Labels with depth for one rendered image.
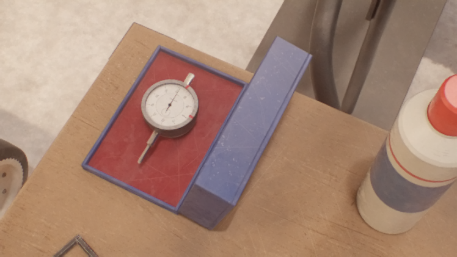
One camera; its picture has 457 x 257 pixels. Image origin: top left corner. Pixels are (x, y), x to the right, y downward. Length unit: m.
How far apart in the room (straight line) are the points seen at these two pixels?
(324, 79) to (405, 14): 0.57
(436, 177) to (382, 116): 0.73
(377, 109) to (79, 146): 0.69
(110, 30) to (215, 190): 0.84
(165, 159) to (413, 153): 0.27
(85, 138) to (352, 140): 0.28
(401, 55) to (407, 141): 0.82
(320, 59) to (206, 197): 0.33
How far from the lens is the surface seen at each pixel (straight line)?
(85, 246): 0.63
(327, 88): 0.82
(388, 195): 0.56
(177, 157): 0.65
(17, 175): 1.12
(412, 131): 0.48
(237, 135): 0.53
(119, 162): 0.65
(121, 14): 1.33
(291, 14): 1.31
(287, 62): 0.57
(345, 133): 0.67
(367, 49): 1.02
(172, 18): 1.32
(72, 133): 0.68
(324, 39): 0.80
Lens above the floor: 1.07
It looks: 64 degrees down
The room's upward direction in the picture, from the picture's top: straight up
